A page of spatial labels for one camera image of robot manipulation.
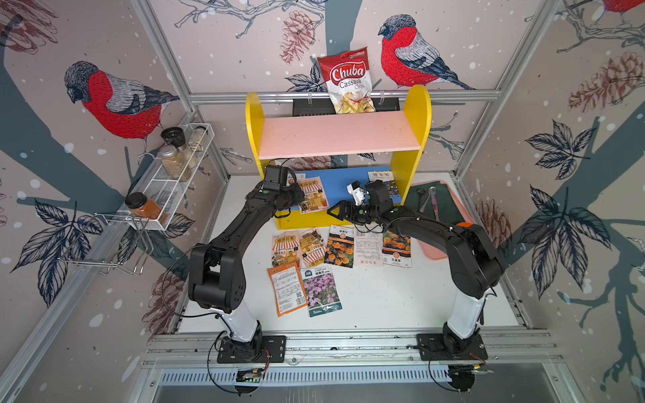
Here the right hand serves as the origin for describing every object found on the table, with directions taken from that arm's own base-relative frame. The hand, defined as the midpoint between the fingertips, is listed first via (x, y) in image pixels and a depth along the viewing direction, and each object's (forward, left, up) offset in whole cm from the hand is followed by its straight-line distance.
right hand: (333, 213), depth 88 cm
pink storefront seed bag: (+8, +7, -1) cm, 11 cm away
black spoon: (+25, -40, -15) cm, 49 cm away
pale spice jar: (+18, +49, +20) cm, 55 cm away
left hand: (+7, +10, +5) cm, 13 cm away
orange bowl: (+6, -54, -14) cm, 56 cm away
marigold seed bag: (-5, -25, -15) cm, 30 cm away
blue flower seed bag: (+20, -21, -1) cm, 29 cm away
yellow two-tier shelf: (+41, -1, -9) cm, 42 cm away
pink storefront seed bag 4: (-4, -14, -14) cm, 20 cm away
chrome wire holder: (-25, +51, +22) cm, 61 cm away
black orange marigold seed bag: (-6, -2, -14) cm, 16 cm away
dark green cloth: (+13, -50, -16) cm, 54 cm away
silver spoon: (+25, -45, -14) cm, 53 cm away
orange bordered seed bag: (-22, +16, -14) cm, 30 cm away
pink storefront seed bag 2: (-7, +19, -14) cm, 24 cm away
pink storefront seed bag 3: (-6, +8, -14) cm, 17 cm away
